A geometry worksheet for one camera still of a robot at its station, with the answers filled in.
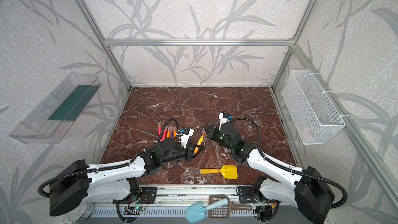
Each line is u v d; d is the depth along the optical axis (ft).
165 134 3.10
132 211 2.37
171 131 3.16
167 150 1.90
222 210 2.32
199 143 2.37
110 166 1.61
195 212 2.27
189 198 2.42
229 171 2.61
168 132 3.14
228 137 1.90
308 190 1.30
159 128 3.16
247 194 2.50
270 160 1.64
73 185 1.35
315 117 1.99
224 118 2.36
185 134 2.23
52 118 2.09
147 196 2.38
